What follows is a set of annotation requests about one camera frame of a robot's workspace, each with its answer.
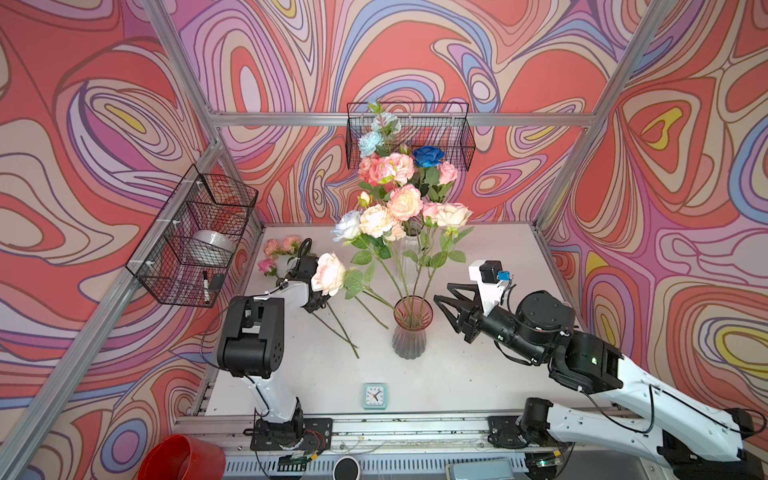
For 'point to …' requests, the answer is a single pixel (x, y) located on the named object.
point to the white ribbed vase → (411, 262)
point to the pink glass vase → (412, 315)
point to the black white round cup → (346, 468)
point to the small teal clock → (375, 396)
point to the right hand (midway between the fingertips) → (444, 301)
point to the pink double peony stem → (289, 246)
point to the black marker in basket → (206, 287)
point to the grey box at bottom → (496, 469)
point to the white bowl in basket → (211, 248)
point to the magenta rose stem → (268, 266)
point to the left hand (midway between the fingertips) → (329, 291)
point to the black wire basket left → (187, 251)
